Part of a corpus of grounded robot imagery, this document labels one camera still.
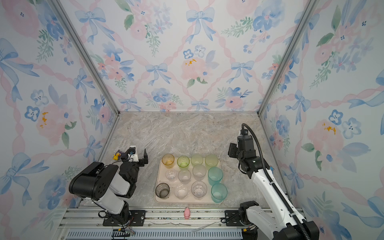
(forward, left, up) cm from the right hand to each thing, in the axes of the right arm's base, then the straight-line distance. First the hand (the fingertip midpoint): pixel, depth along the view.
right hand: (236, 145), depth 81 cm
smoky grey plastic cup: (-19, +40, -16) cm, 47 cm away
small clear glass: (-11, +36, -16) cm, 41 cm away
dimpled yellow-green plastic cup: (0, +12, -19) cm, 23 cm away
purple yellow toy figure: (0, +71, -13) cm, 72 cm away
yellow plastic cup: (-2, +39, -15) cm, 42 cm away
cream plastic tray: (-16, +32, -16) cm, 40 cm away
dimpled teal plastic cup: (-20, +9, -15) cm, 27 cm away
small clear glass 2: (-20, +30, -16) cm, 39 cm away
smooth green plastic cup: (-3, +29, -14) cm, 33 cm away
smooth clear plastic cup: (-19, +20, -16) cm, 32 cm away
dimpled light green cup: (-1, +21, -15) cm, 26 cm away
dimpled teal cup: (-12, +11, -13) cm, 21 cm away
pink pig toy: (-30, +26, -16) cm, 43 cm away
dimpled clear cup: (-11, +28, -17) cm, 35 cm away
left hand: (+1, +56, -7) cm, 57 cm away
